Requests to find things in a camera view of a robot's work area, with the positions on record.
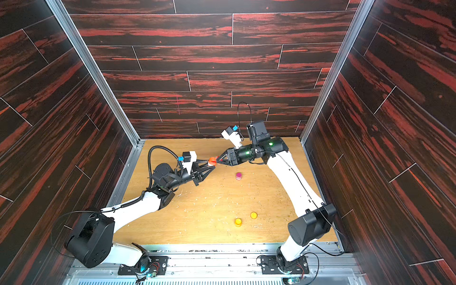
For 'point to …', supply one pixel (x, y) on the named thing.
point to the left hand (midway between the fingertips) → (212, 165)
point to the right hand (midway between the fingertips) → (223, 159)
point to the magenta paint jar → (238, 176)
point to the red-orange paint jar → (212, 163)
